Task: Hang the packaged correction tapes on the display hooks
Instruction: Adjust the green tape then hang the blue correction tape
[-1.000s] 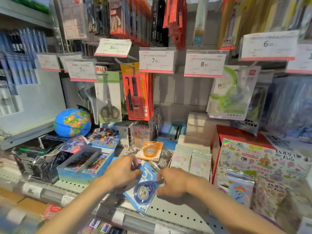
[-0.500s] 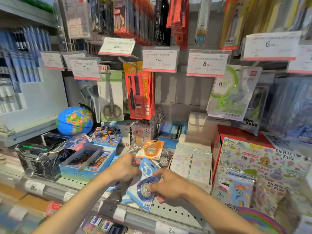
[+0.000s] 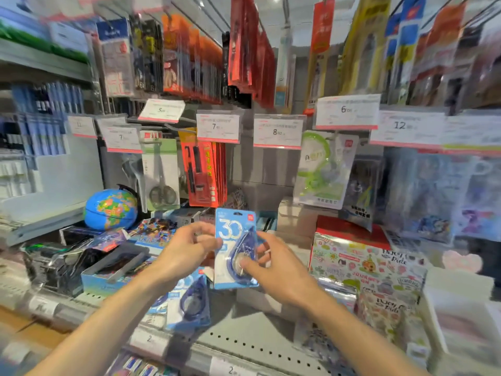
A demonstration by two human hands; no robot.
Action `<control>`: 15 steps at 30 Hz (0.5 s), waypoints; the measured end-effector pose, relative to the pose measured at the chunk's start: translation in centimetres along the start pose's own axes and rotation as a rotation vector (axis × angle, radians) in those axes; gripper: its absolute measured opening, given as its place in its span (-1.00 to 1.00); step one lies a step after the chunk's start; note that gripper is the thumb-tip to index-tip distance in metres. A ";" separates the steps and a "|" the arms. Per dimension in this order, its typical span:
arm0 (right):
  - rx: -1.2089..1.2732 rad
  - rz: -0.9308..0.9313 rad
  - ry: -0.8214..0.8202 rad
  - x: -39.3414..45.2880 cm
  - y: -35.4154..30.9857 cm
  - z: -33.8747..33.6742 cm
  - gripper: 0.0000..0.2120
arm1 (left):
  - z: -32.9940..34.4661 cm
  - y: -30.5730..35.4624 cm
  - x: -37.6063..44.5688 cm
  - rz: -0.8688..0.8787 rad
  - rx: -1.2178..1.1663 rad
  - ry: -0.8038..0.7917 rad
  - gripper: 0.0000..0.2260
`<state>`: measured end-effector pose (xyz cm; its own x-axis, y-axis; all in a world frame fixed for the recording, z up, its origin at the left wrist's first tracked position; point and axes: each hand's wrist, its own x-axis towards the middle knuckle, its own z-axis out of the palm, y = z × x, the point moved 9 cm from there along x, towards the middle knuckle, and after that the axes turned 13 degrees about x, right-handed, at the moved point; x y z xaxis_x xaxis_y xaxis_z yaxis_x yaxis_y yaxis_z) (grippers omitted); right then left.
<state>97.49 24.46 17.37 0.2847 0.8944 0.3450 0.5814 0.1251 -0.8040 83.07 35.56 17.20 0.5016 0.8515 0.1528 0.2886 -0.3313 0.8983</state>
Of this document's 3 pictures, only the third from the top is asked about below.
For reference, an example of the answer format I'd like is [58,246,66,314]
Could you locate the person's right hand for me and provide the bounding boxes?
[238,230,326,310]

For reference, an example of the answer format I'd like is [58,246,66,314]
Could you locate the person's left hand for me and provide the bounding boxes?
[154,222,224,288]

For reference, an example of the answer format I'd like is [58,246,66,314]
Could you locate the blue correction tape pack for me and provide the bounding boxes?
[147,291,170,316]
[166,268,212,332]
[214,208,260,290]

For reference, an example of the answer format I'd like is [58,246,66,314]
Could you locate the green correction tape pack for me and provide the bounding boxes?
[292,130,360,211]

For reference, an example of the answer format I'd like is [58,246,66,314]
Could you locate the person's right forearm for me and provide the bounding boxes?
[305,293,427,376]

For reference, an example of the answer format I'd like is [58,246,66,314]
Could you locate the white pink display box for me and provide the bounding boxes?
[416,287,501,376]

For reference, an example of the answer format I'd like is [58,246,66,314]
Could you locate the blue cartoon card box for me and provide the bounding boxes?
[128,217,185,255]

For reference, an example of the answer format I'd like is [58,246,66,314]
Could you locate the small white boxes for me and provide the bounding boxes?
[166,207,216,228]

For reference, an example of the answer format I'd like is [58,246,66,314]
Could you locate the plain beige cardboard box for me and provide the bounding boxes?
[277,196,328,241]

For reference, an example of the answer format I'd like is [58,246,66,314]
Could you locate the stack of blue flat packs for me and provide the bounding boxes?
[254,210,279,232]

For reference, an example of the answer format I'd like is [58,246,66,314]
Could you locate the blue card tray box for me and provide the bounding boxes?
[80,242,157,296]

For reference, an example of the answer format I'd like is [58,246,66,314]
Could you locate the white printed sticker box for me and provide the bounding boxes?
[308,230,430,306]

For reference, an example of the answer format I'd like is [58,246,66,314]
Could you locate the red cardboard box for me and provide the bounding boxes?
[315,215,392,251]

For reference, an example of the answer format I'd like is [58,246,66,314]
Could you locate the purple card pack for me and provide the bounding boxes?
[88,227,132,253]

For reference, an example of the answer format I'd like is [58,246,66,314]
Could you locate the green card scissors pack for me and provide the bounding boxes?
[140,131,182,212]

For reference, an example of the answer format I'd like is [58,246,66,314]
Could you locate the stack of red pen packs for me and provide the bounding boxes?
[179,128,229,209]

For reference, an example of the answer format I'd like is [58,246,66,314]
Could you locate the blue globe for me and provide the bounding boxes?
[83,188,138,231]

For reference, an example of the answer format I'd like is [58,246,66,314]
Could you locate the pony sticker bag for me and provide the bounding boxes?
[354,289,422,349]

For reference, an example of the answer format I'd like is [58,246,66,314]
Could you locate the clear pack with black item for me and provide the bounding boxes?
[339,156,386,233]

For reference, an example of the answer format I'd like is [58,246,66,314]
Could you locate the black holographic card holder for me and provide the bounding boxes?
[21,240,94,298]

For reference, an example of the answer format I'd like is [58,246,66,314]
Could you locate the row of clear sticker bags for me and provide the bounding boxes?
[379,146,501,247]

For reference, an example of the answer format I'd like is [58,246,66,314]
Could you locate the white heart-top box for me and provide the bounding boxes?
[422,249,496,306]

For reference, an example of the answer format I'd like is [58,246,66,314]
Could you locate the row of black ink packs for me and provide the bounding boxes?
[221,31,253,110]

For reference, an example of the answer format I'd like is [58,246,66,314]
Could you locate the rack of assorted pens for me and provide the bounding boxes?
[0,80,85,192]

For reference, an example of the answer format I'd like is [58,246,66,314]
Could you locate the row of black yellow packs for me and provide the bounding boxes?
[129,15,165,95]

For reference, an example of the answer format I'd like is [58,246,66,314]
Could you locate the white label sticker pack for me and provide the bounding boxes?
[96,18,136,98]

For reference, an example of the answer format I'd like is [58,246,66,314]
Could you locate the white slim pack blue label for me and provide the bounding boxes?
[273,25,296,114]

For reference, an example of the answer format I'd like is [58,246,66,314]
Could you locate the row of red slim packs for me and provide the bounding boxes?
[228,0,277,110]

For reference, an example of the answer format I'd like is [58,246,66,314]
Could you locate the row of blue-topped packs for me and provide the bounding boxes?
[381,0,427,106]

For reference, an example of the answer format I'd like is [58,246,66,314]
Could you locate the row of orange-topped packs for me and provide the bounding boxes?
[407,3,467,108]

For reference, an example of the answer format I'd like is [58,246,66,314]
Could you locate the row of black pen packs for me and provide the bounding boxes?
[442,15,501,112]

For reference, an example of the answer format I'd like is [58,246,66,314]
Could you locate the clear-handled scissors pack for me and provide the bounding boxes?
[120,156,148,214]

